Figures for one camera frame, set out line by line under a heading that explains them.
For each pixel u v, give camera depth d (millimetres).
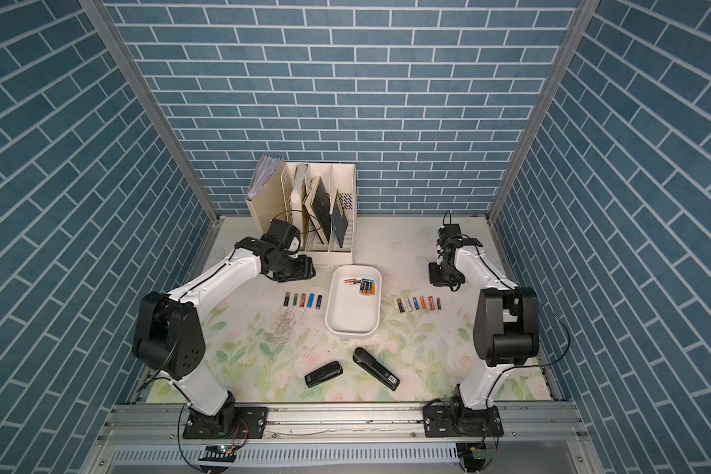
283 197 990
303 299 965
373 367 793
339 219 1092
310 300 963
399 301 961
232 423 694
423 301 965
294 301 963
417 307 953
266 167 938
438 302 963
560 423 753
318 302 961
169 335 463
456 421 671
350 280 1005
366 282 992
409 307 945
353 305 955
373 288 989
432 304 960
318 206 992
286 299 963
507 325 492
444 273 790
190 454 697
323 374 782
